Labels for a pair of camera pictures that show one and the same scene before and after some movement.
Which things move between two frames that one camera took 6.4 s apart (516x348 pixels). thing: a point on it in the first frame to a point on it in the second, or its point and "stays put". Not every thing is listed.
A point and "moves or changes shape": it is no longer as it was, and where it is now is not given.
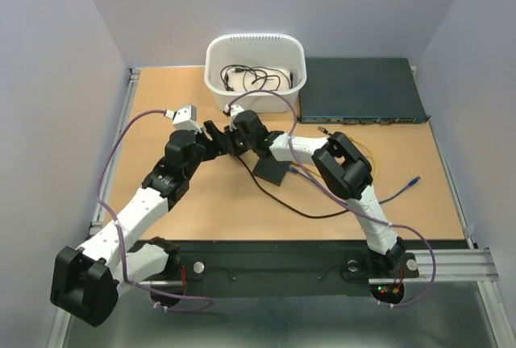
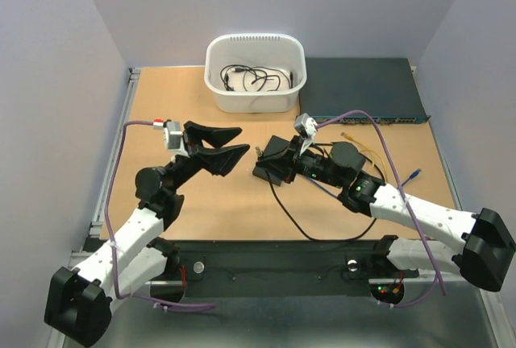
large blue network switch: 359,91 stays put
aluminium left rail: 131,84 stays put
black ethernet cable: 282,204 to 296,219
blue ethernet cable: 414,181 moves or changes shape
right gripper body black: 239,143 to 310,163
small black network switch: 271,171 stays put
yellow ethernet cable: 323,130 moves or changes shape
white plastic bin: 238,64 stays put
